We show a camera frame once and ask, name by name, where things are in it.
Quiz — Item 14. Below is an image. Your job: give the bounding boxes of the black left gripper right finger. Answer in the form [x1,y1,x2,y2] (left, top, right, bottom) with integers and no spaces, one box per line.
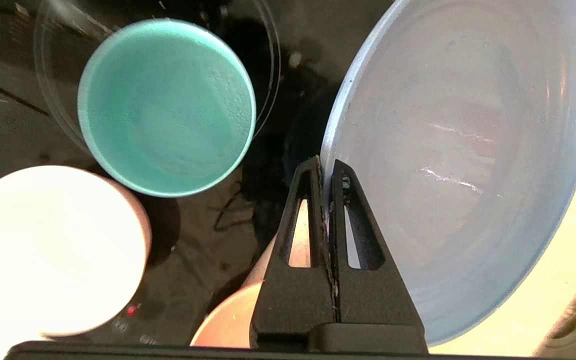
[328,159,427,351]

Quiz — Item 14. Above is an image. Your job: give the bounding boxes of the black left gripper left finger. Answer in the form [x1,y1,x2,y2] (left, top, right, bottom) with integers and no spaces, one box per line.
[250,156,340,351]

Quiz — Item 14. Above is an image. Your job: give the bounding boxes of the pink plate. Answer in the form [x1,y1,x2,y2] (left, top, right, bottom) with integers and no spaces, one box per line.
[190,200,319,348]

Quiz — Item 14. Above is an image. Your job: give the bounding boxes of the grey-blue plate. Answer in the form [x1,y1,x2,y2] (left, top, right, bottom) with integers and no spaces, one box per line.
[320,0,576,347]

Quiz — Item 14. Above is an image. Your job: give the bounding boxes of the teal bowl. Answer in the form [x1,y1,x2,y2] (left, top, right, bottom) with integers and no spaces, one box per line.
[77,18,257,198]

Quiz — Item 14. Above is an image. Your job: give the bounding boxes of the pale pink bowl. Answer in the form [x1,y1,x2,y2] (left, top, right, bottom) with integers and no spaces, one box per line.
[0,165,153,337]

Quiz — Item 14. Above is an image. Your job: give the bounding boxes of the black induction cooktop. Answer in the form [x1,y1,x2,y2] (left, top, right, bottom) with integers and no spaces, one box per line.
[0,0,399,347]

